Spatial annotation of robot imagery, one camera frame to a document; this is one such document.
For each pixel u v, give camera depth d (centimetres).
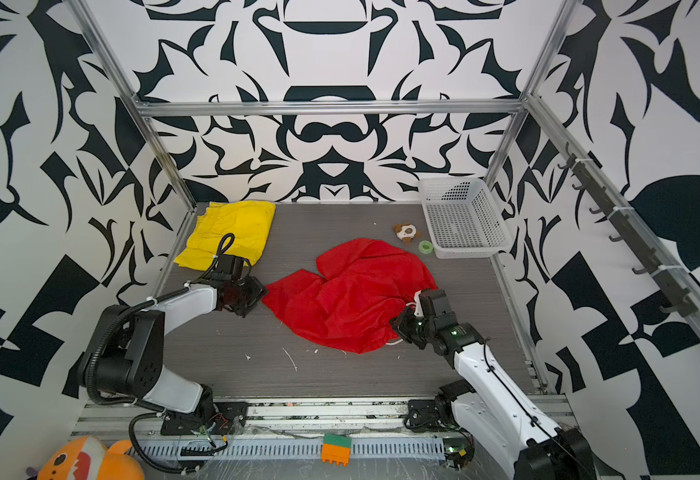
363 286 91
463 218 115
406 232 108
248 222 112
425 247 107
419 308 68
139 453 68
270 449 65
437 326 64
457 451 71
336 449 70
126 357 45
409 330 72
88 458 63
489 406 49
